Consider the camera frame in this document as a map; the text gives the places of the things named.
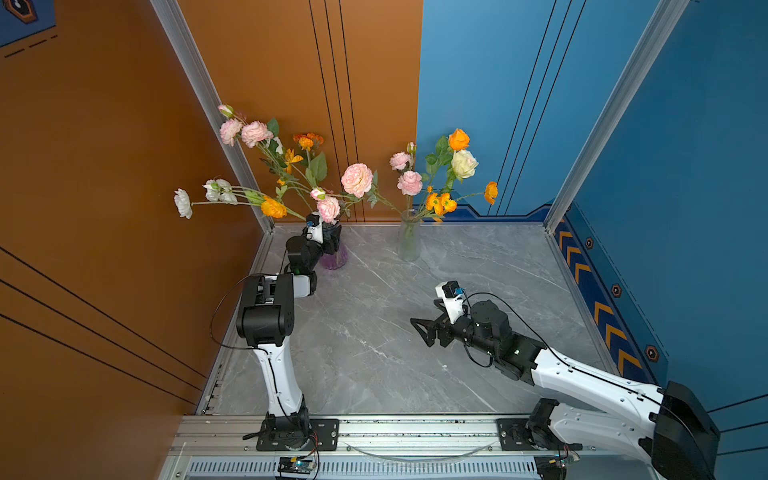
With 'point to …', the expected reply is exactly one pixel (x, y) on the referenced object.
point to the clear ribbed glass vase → (409, 236)
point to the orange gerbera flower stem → (317, 164)
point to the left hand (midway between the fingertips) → (330, 220)
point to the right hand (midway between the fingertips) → (421, 313)
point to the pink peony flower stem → (409, 181)
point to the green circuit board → (296, 465)
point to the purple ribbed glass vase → (336, 260)
